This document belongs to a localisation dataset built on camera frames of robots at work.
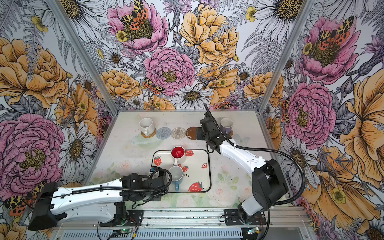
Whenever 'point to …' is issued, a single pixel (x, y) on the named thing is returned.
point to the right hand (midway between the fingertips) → (200, 134)
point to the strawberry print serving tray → (195, 164)
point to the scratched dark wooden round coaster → (191, 133)
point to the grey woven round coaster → (163, 133)
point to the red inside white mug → (177, 152)
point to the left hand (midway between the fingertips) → (155, 196)
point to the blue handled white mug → (177, 173)
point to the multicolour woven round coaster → (178, 133)
